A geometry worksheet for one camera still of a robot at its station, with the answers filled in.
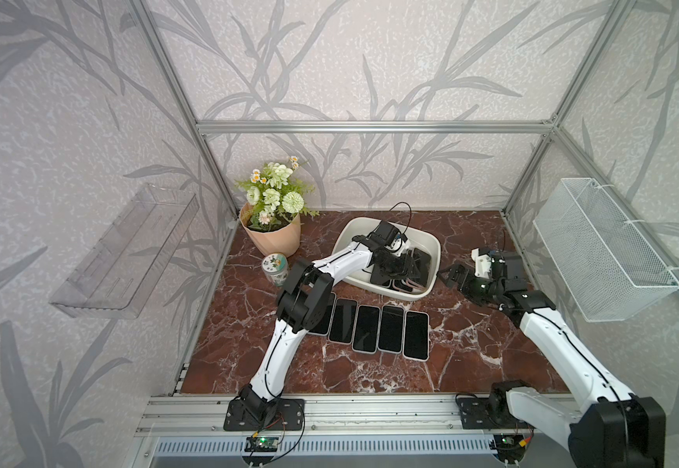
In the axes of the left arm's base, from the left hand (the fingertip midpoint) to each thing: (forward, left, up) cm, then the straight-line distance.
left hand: (415, 275), depth 92 cm
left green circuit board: (-43, +42, -9) cm, 61 cm away
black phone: (-14, +8, -8) cm, 18 cm away
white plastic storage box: (+22, +21, -1) cm, 30 cm away
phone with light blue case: (-29, +17, +26) cm, 43 cm away
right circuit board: (-43, -21, -11) cm, 49 cm away
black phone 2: (-17, 0, -8) cm, 19 cm away
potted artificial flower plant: (+12, +43, +20) cm, 49 cm away
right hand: (-6, -7, +8) cm, 12 cm away
